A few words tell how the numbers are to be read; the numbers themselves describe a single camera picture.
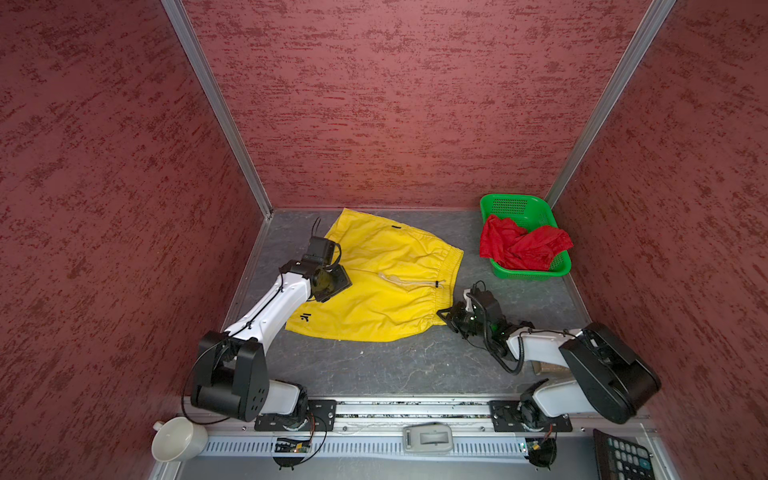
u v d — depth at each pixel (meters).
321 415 0.74
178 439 0.66
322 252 0.68
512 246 1.01
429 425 0.74
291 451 0.73
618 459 0.68
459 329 0.81
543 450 0.71
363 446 0.71
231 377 0.42
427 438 0.69
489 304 0.70
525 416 0.68
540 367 0.80
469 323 0.77
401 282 0.98
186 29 0.73
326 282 0.73
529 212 1.16
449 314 0.81
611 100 0.87
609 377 0.43
